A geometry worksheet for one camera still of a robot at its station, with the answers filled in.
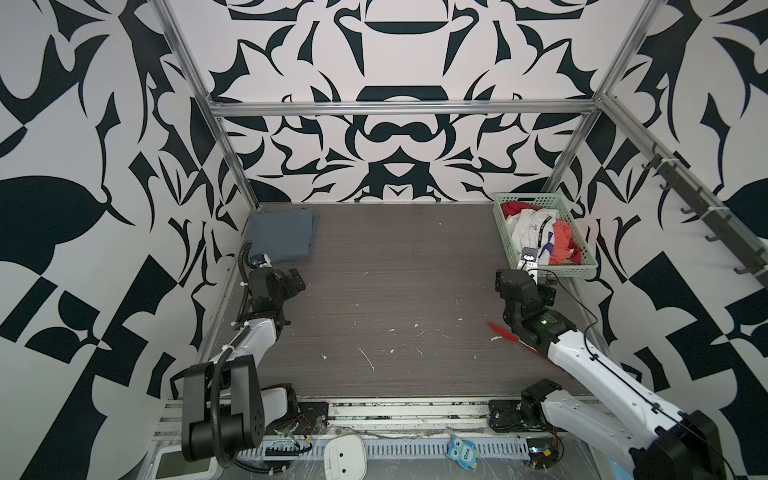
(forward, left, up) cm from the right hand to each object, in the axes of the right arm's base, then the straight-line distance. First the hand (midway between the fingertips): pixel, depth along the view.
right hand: (529, 271), depth 79 cm
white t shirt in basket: (+23, -12, -11) cm, 28 cm away
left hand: (+6, +68, -7) cm, 69 cm away
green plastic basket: (+40, -26, -15) cm, 50 cm away
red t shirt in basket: (+17, -21, -13) cm, 31 cm away
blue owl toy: (-37, +20, -17) cm, 46 cm away
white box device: (-38, +47, -15) cm, 62 cm away
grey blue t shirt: (+26, +74, -15) cm, 80 cm away
